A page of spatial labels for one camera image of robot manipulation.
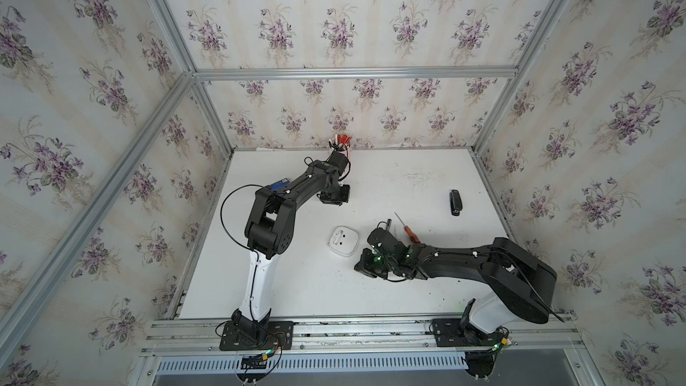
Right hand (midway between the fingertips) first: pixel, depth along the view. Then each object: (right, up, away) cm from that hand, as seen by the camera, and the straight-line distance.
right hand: (355, 269), depth 83 cm
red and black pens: (-6, +45, +25) cm, 52 cm away
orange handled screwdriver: (+21, +8, +9) cm, 24 cm away
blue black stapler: (-26, +26, +9) cm, 38 cm away
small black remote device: (+39, +20, +15) cm, 46 cm away
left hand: (-3, +20, +15) cm, 25 cm away
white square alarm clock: (-4, +8, +5) cm, 10 cm away
